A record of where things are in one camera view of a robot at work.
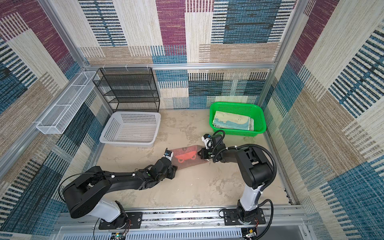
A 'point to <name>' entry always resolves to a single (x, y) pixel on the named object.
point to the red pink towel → (185, 156)
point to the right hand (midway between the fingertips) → (199, 154)
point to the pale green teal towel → (233, 120)
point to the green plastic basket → (252, 109)
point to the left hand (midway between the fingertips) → (174, 165)
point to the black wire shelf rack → (129, 89)
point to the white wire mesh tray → (68, 104)
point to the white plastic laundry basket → (132, 128)
